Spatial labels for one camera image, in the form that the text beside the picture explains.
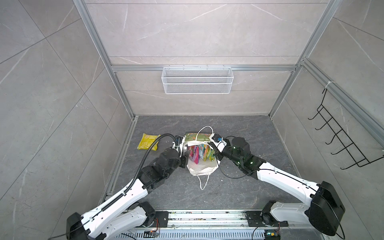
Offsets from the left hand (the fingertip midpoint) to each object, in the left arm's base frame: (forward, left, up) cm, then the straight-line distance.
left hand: (185, 146), depth 73 cm
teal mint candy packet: (+3, -5, -13) cm, 14 cm away
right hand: (+4, -13, -2) cm, 14 cm away
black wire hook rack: (-6, -73, +8) cm, 73 cm away
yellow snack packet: (+17, +27, -20) cm, 38 cm away
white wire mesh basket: (+49, -8, +6) cm, 50 cm away
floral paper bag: (+2, -10, -19) cm, 22 cm away
